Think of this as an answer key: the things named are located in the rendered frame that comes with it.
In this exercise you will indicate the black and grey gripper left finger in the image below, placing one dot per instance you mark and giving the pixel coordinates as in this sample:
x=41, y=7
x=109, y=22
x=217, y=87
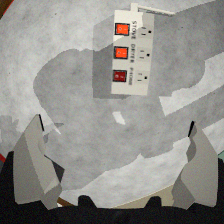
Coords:
x=29, y=184

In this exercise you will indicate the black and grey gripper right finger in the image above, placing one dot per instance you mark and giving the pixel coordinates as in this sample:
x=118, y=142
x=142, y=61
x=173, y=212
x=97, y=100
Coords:
x=199, y=187

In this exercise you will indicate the white power strip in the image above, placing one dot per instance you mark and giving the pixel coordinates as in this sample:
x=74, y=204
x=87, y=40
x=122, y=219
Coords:
x=132, y=49

